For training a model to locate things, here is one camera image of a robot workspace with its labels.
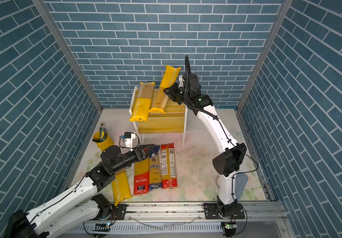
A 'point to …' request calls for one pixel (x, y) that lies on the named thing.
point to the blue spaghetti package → (155, 177)
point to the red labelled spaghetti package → (169, 172)
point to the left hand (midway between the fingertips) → (156, 149)
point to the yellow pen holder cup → (102, 145)
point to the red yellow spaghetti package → (141, 177)
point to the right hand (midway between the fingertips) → (165, 90)
